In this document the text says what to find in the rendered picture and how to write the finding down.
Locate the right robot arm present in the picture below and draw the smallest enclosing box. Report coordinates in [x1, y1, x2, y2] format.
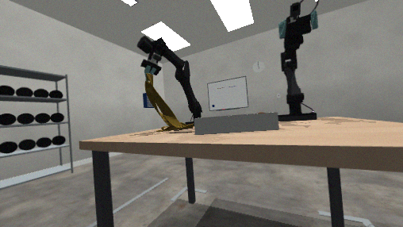
[137, 36, 202, 119]

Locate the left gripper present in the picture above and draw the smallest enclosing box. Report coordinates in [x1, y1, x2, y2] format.
[278, 10, 318, 40]

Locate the white rectangular tray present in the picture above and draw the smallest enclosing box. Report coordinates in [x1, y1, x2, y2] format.
[194, 112, 279, 135]

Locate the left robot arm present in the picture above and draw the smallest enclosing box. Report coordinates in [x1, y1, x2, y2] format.
[278, 2, 317, 117]

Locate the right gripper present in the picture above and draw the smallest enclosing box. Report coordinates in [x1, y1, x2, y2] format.
[140, 55, 161, 77]

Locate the yellow striped necktie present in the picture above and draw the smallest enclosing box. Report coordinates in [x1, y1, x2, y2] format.
[145, 73, 194, 132]

